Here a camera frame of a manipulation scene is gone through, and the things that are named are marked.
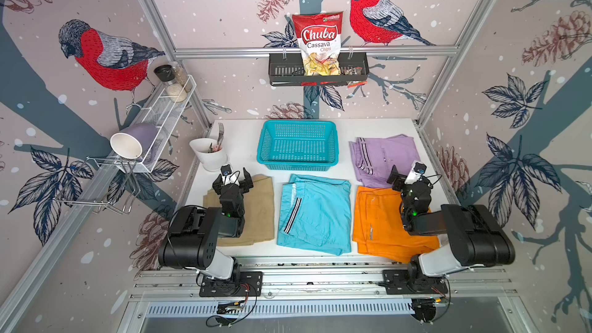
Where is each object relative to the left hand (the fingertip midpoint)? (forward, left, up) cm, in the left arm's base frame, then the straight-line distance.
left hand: (236, 166), depth 90 cm
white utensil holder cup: (+7, +12, -1) cm, 14 cm away
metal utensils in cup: (+12, +12, -4) cm, 17 cm away
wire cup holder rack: (-20, +25, +22) cm, 39 cm away
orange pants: (-21, -55, -10) cm, 59 cm away
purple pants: (+11, -60, -10) cm, 62 cm away
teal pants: (-17, -32, -9) cm, 37 cm away
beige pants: (-15, -10, -10) cm, 20 cm away
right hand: (+1, -68, -1) cm, 68 cm away
